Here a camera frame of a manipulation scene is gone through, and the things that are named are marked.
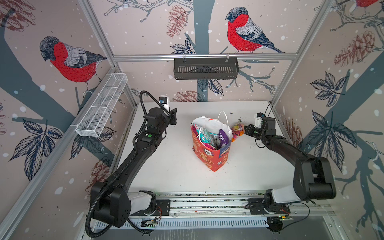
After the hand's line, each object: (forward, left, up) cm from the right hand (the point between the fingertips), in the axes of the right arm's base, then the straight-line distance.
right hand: (244, 128), depth 91 cm
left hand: (-3, +42, +21) cm, 47 cm away
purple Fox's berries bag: (-12, +14, +7) cm, 20 cm away
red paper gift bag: (-23, +21, +4) cm, 32 cm away
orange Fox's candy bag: (-1, +4, -2) cm, 4 cm away
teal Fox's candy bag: (-14, +24, +10) cm, 30 cm away
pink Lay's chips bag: (-19, +24, +11) cm, 32 cm away
